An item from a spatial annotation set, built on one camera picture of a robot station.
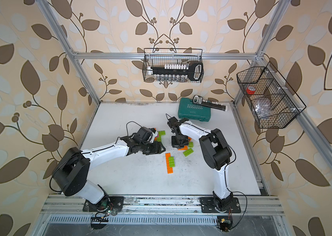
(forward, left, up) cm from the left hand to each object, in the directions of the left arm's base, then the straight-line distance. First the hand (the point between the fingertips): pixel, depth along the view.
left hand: (160, 148), depth 85 cm
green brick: (+2, -17, -9) cm, 20 cm away
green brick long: (-5, -7, -8) cm, 12 cm away
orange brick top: (-1, -4, -8) cm, 9 cm away
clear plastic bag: (+8, -50, +25) cm, 57 cm away
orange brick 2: (+4, -16, -8) cm, 18 cm away
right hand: (+5, -11, -8) cm, 14 cm away
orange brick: (-10, -6, -9) cm, 14 cm away
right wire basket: (+12, -58, +26) cm, 64 cm away
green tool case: (+35, -18, -5) cm, 40 cm away
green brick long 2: (+10, +2, -6) cm, 12 cm away
